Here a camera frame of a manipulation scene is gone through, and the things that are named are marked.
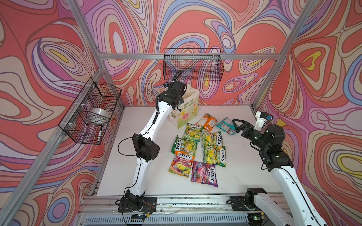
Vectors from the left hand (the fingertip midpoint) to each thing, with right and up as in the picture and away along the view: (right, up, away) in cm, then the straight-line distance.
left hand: (178, 99), depth 88 cm
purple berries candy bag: (+16, -45, -6) cm, 48 cm away
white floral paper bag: (+6, -6, +6) cm, 10 cm away
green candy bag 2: (+7, -31, +5) cm, 32 cm away
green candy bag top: (+11, -22, +11) cm, 27 cm away
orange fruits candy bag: (+3, -40, -4) cm, 40 cm away
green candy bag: (+25, -27, +8) cm, 37 cm away
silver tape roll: (-41, -9, -14) cm, 44 cm away
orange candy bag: (+22, -15, +17) cm, 32 cm away
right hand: (+31, -16, -16) cm, 38 cm away
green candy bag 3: (+24, -36, +1) cm, 43 cm away
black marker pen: (-40, -21, -16) cm, 48 cm away
